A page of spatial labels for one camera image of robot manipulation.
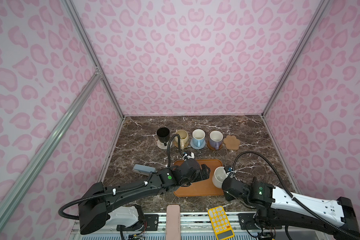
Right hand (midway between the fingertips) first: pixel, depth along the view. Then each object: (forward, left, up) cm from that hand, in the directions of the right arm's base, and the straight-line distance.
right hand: (224, 189), depth 75 cm
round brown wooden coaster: (+30, +4, -8) cm, 31 cm away
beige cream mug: (+31, +21, 0) cm, 38 cm away
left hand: (+6, +9, +8) cm, 13 cm away
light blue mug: (+33, +12, 0) cm, 35 cm away
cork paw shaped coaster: (+35, -12, -10) cm, 38 cm away
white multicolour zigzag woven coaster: (+30, +37, -7) cm, 48 cm away
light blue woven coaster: (+29, +12, -7) cm, 32 cm away
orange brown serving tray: (+3, +9, -8) cm, 13 cm away
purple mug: (+34, 0, -5) cm, 34 cm away
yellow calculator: (-15, +2, -6) cm, 17 cm away
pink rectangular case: (-14, +25, -5) cm, 29 cm away
